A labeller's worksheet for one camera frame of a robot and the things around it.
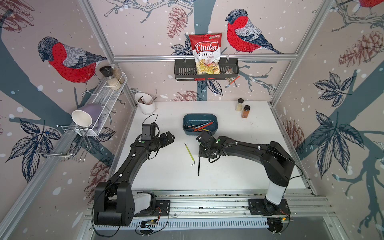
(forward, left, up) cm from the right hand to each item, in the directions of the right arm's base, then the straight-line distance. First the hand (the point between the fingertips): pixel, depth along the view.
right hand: (200, 153), depth 88 cm
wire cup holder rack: (-11, +53, +30) cm, 62 cm away
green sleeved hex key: (+2, +6, -5) cm, 8 cm away
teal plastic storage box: (+25, +5, -4) cm, 26 cm away
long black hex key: (+24, 0, -3) cm, 24 cm away
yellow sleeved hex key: (+20, -4, -5) cm, 21 cm away
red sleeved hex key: (+20, +1, -4) cm, 20 cm away
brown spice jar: (+33, -33, +2) cm, 47 cm away
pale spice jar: (+39, -29, +1) cm, 49 cm away
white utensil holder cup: (+41, +44, +3) cm, 60 cm away
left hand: (+6, +17, +9) cm, 20 cm away
